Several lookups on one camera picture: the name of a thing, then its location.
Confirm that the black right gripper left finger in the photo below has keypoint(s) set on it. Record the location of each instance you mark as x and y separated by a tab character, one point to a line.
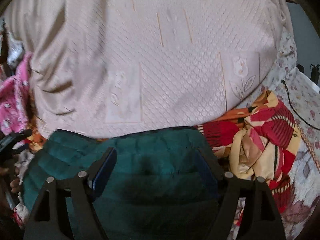
64	208

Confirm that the teal quilted puffer jacket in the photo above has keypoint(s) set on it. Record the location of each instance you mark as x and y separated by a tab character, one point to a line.
216	226

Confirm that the person's left hand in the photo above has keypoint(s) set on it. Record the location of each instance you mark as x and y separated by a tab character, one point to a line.
10	185

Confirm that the pink penguin print blanket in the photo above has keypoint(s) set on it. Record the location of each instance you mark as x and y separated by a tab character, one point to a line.
14	98

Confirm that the red yellow orange cloth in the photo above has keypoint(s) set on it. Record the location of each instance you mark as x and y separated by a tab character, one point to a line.
155	182

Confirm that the beige patterned quilt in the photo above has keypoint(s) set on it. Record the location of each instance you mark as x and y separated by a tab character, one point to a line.
106	68

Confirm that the white floral plush blanket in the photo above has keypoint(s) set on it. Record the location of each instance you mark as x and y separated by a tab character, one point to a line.
158	91

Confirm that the black charger plug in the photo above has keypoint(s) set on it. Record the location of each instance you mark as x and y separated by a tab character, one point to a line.
314	73

